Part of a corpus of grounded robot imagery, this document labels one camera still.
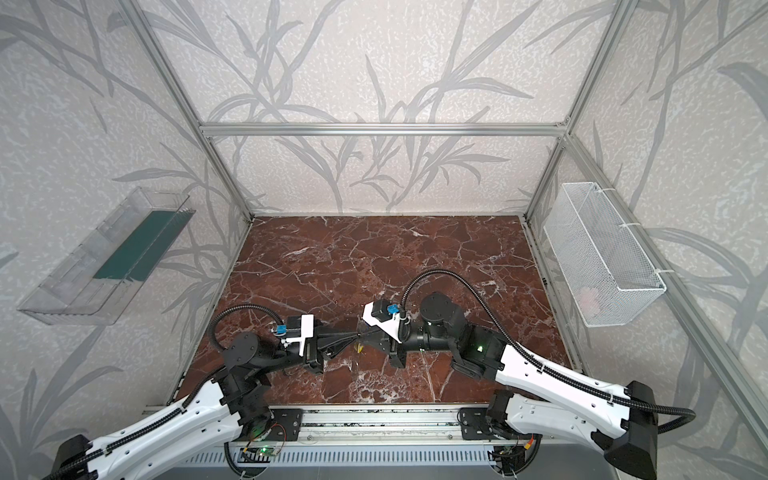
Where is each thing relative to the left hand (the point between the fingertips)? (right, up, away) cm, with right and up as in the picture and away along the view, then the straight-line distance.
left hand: (357, 331), depth 59 cm
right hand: (+1, 0, +3) cm, 3 cm away
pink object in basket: (+55, +4, +14) cm, 57 cm away
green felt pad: (-47, +17, +6) cm, 50 cm away
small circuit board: (-23, -32, +12) cm, 42 cm away
